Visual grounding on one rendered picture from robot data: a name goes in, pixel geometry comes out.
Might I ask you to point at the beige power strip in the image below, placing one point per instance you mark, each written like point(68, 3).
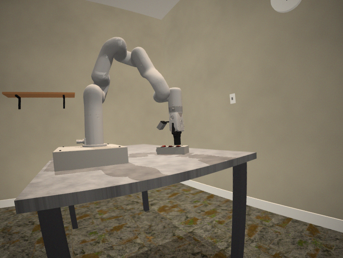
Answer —
point(175, 149)

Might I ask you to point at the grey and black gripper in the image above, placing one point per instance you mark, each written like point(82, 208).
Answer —
point(176, 126)

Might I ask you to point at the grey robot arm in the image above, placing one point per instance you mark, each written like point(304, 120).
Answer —
point(95, 94)

